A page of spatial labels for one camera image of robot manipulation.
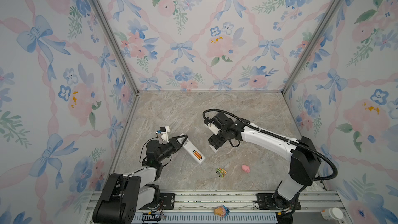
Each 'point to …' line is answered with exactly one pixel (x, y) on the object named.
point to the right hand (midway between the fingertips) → (215, 136)
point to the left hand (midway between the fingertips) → (188, 137)
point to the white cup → (332, 214)
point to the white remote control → (192, 150)
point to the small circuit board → (147, 216)
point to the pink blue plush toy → (222, 211)
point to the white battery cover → (213, 148)
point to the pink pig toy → (245, 168)
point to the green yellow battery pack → (222, 172)
